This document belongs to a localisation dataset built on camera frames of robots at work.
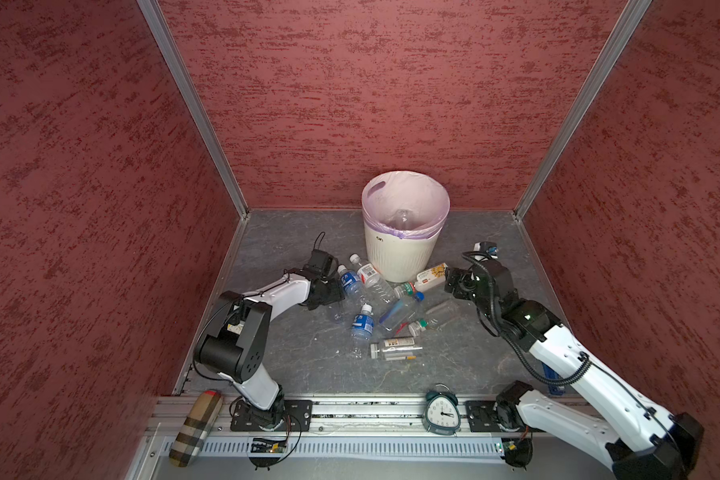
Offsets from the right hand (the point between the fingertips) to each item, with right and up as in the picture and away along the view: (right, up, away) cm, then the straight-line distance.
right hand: (457, 278), depth 77 cm
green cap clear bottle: (-1, -14, +12) cm, 18 cm away
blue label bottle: (-29, -4, +16) cm, 34 cm away
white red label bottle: (-22, -4, +20) cm, 30 cm away
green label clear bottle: (-12, -6, +17) cm, 22 cm away
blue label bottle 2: (-25, -15, +7) cm, 30 cm away
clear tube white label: (-22, -21, +4) cm, 30 cm away
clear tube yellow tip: (-15, -23, +4) cm, 28 cm away
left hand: (-35, -10, +16) cm, 40 cm away
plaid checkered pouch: (-65, -35, -7) cm, 74 cm away
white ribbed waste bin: (-13, +4, +10) cm, 17 cm away
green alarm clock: (-5, -33, -5) cm, 34 cm away
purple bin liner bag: (-11, +22, +23) cm, 34 cm away
